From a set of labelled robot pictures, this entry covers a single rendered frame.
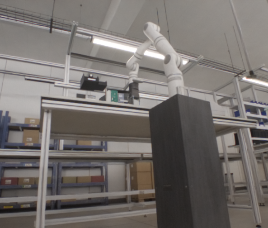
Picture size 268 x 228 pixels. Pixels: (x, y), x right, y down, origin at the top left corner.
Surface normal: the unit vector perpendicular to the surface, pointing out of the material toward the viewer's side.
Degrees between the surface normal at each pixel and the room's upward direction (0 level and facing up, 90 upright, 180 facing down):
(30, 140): 90
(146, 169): 90
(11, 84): 90
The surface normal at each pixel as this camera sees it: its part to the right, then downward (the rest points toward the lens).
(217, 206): 0.52, -0.29
